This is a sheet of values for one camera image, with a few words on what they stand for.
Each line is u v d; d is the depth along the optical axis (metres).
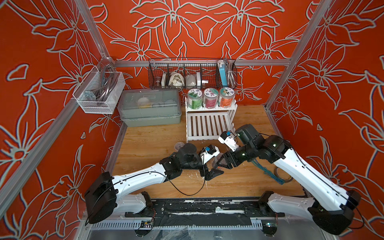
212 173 0.60
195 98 0.76
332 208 0.38
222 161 0.62
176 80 0.90
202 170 0.63
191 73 0.97
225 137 0.61
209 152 0.59
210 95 0.76
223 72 0.83
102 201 0.39
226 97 0.76
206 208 0.74
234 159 0.57
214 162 0.64
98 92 0.78
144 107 0.97
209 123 0.92
